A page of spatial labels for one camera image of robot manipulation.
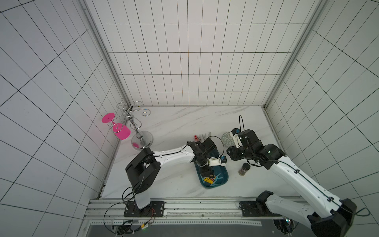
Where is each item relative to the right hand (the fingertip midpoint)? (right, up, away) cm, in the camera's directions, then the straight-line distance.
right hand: (226, 150), depth 77 cm
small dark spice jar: (+11, -9, 0) cm, 14 cm away
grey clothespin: (-6, +6, +25) cm, 26 cm away
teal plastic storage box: (-7, -14, -2) cm, 16 cm away
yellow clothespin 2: (-7, -19, +5) cm, 21 cm away
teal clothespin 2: (-12, -18, +5) cm, 22 cm away
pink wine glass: (-63, +8, +15) cm, 65 cm away
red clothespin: (-15, +3, +23) cm, 28 cm away
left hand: (-10, -13, +3) cm, 17 cm away
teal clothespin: (-6, -19, +3) cm, 21 cm away
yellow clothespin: (-9, -18, +5) cm, 20 cm away
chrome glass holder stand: (-53, +2, +21) cm, 57 cm away
